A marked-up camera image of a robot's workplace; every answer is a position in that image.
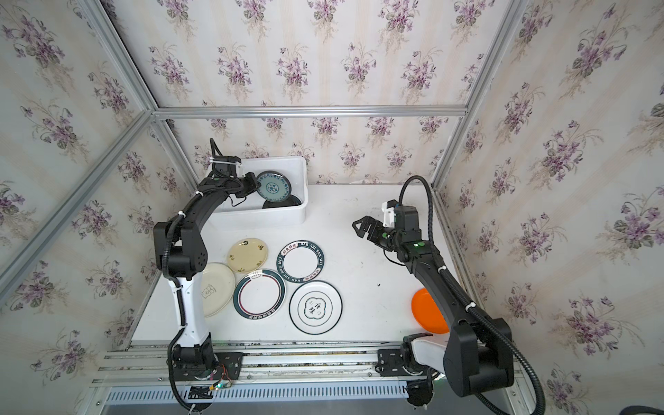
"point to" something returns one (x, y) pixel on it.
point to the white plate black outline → (316, 307)
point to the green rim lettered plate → (299, 260)
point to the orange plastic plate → (427, 314)
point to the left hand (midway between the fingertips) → (260, 183)
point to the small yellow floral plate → (246, 255)
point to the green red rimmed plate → (258, 294)
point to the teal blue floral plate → (275, 186)
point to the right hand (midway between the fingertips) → (371, 227)
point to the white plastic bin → (250, 211)
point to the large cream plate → (218, 287)
